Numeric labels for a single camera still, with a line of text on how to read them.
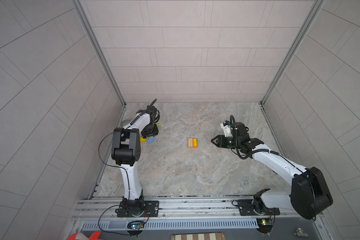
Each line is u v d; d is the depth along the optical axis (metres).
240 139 0.64
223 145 0.73
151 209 0.71
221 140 0.72
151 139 0.94
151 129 0.82
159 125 1.02
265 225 0.68
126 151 0.53
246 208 0.71
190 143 0.92
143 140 0.94
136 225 0.64
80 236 0.61
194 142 0.93
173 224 1.05
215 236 0.63
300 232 0.64
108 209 0.71
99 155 0.49
